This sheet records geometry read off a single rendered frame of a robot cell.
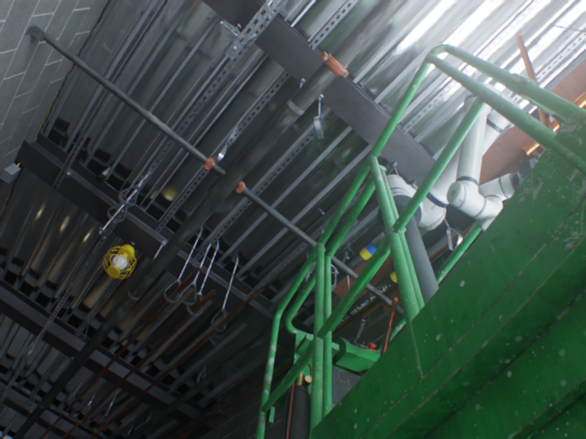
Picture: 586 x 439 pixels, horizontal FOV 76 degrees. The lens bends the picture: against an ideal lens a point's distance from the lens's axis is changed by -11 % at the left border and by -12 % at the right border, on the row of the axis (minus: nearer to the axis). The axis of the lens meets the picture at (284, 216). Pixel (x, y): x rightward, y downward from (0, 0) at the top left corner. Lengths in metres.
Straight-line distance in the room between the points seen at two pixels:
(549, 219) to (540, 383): 0.25
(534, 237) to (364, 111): 2.11
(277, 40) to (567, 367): 2.32
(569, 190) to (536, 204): 0.07
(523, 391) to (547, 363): 0.06
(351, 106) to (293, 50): 0.50
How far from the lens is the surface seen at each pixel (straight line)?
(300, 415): 1.82
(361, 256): 2.78
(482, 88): 1.12
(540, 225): 0.72
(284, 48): 2.63
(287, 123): 2.07
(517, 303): 0.69
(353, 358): 2.17
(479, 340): 0.73
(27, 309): 4.90
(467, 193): 1.56
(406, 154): 2.85
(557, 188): 0.73
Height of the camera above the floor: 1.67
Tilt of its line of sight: 60 degrees up
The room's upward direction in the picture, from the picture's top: 9 degrees clockwise
